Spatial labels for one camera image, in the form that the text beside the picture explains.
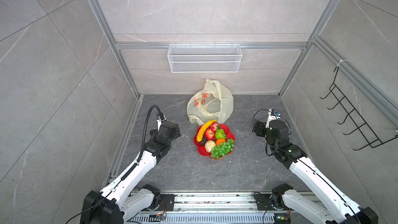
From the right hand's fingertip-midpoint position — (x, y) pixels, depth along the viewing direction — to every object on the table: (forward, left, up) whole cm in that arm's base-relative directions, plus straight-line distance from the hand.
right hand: (261, 119), depth 80 cm
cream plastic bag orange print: (+30, +21, -19) cm, 42 cm away
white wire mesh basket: (+44, +29, +9) cm, 54 cm away
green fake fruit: (+1, +20, -15) cm, 25 cm away
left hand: (+1, +50, -3) cm, 51 cm away
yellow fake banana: (+1, +32, -14) cm, 35 cm away
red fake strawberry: (+5, +24, -13) cm, 27 cm away
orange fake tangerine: (-4, +22, -15) cm, 27 cm away
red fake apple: (+1, +27, -15) cm, 31 cm away
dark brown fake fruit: (-4, +31, -14) cm, 34 cm away
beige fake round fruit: (-7, +28, -14) cm, 32 cm away
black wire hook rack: (-10, -36, +10) cm, 39 cm away
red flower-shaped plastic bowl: (-2, +24, -18) cm, 29 cm away
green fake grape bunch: (-11, +21, -11) cm, 26 cm away
